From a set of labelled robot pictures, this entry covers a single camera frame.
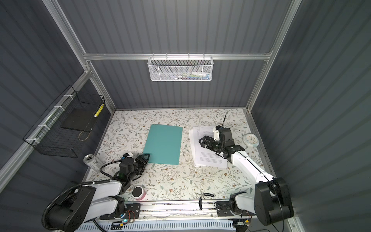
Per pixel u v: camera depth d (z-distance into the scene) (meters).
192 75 0.93
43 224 0.39
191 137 1.03
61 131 0.72
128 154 0.84
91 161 0.79
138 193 0.76
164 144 1.00
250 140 0.98
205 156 0.94
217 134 0.79
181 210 0.75
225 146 0.65
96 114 0.80
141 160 0.80
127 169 0.68
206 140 0.77
